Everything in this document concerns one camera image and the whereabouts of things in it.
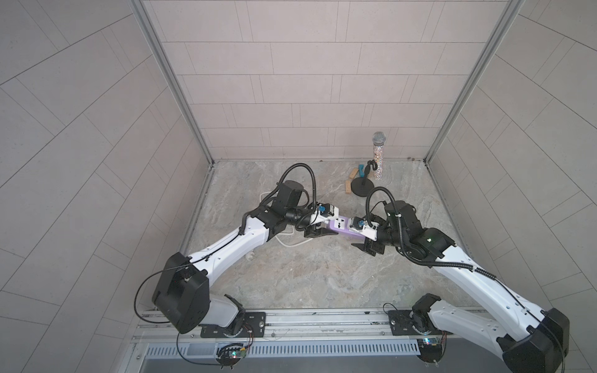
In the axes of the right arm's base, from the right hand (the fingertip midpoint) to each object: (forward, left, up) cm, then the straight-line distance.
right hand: (356, 230), depth 75 cm
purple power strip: (-2, +6, +8) cm, 10 cm away
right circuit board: (-31, -19, -19) cm, 41 cm away
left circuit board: (-29, +40, -12) cm, 51 cm away
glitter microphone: (+27, -11, +15) cm, 33 cm away
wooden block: (+32, -4, -15) cm, 36 cm away
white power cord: (+8, +25, -15) cm, 30 cm away
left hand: (+1, +7, +5) cm, 8 cm away
